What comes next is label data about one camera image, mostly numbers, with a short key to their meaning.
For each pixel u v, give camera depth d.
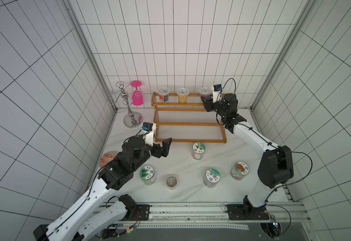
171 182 0.78
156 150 0.57
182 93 0.81
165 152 0.58
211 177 0.76
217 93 0.71
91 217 0.52
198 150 0.87
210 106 0.76
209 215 0.73
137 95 1.02
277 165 0.46
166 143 0.57
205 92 0.81
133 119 1.11
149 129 0.54
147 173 0.78
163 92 0.81
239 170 0.79
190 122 1.04
